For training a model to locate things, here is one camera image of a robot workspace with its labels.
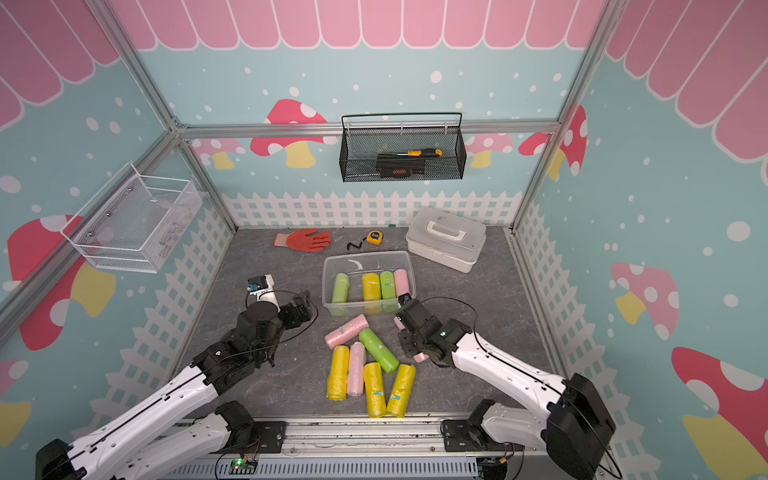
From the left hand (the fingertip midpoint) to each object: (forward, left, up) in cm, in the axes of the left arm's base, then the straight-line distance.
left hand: (296, 300), depth 78 cm
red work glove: (+38, +11, -19) cm, 44 cm away
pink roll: (+19, -28, -15) cm, 37 cm away
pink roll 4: (-11, -33, -10) cm, 36 cm away
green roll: (+14, -8, -15) cm, 22 cm away
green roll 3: (-7, -22, -16) cm, 28 cm away
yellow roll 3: (-18, -21, -15) cm, 31 cm away
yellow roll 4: (-18, -28, -15) cm, 36 cm away
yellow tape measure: (+39, -17, -18) cm, 47 cm away
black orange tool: (+34, -25, +16) cm, 45 cm away
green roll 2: (+16, -23, -15) cm, 32 cm away
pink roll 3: (-12, -15, -17) cm, 25 cm away
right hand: (-4, -30, -10) cm, 32 cm away
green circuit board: (-34, +11, -22) cm, 42 cm away
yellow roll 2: (-15, -11, -17) cm, 25 cm away
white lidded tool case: (+30, -43, -8) cm, 53 cm away
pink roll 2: (-1, -11, -15) cm, 19 cm away
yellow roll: (+15, -18, -16) cm, 28 cm away
